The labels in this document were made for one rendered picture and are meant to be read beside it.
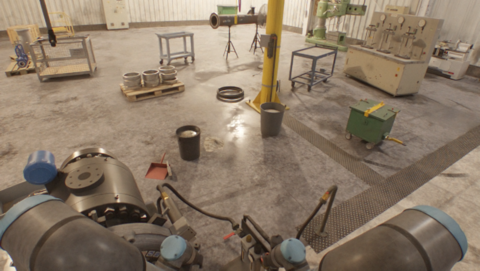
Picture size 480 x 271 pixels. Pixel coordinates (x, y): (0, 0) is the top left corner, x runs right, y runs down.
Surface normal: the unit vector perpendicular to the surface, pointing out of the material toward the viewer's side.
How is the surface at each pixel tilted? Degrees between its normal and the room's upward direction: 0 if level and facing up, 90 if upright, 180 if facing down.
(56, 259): 43
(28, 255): 55
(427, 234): 13
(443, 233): 23
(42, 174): 90
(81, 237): 30
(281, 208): 0
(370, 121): 90
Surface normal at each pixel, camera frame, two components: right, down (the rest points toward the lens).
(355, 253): -0.69, -0.67
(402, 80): 0.31, 0.46
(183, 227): -0.29, -0.72
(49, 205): 0.20, -0.98
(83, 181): 0.03, -0.88
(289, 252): 0.18, -0.68
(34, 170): 0.57, 0.40
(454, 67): -0.88, 0.20
